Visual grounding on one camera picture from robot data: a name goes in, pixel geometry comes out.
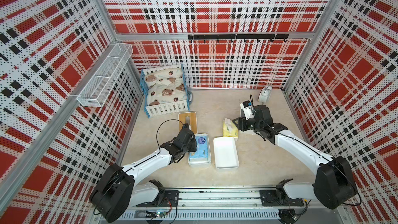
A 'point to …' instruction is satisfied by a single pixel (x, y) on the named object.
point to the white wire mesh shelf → (97, 89)
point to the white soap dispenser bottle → (265, 94)
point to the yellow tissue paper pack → (229, 128)
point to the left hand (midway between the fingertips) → (195, 142)
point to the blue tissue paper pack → (201, 153)
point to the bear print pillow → (165, 86)
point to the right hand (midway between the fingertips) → (238, 119)
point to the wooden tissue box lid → (182, 119)
